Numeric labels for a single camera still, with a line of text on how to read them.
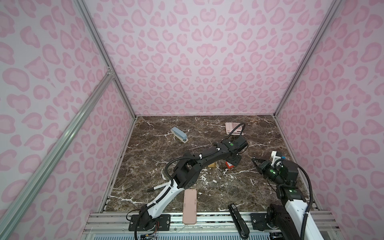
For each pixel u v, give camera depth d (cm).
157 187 85
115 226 73
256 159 78
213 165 92
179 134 103
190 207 77
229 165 91
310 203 54
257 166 73
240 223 73
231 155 70
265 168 70
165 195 61
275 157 73
